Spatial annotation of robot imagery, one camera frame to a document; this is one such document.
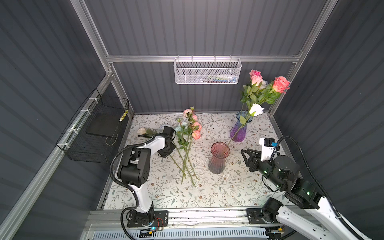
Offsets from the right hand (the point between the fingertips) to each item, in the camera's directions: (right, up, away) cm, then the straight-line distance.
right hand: (245, 152), depth 65 cm
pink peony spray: (-23, +11, +42) cm, 49 cm away
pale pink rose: (-60, +8, +38) cm, 72 cm away
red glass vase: (-10, -1, +10) cm, 14 cm away
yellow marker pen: (-62, +17, +17) cm, 67 cm away
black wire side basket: (-73, +7, +7) cm, 74 cm away
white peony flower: (-33, +10, +39) cm, 52 cm away
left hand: (-39, -5, +32) cm, 51 cm away
